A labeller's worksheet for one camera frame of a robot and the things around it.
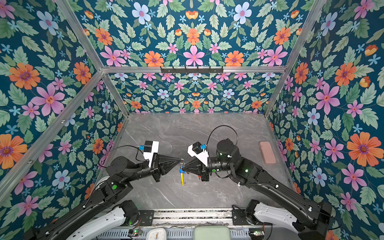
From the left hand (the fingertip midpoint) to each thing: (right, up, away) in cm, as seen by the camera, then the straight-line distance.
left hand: (178, 161), depth 52 cm
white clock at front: (-13, -37, +16) cm, 42 cm away
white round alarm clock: (-27, -7, 0) cm, 28 cm away
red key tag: (+7, -6, +3) cm, 10 cm away
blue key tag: (0, -5, +6) cm, 8 cm away
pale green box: (+13, -36, +15) cm, 41 cm away
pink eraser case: (+51, -5, +45) cm, 68 cm away
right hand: (+1, -4, +5) cm, 6 cm away
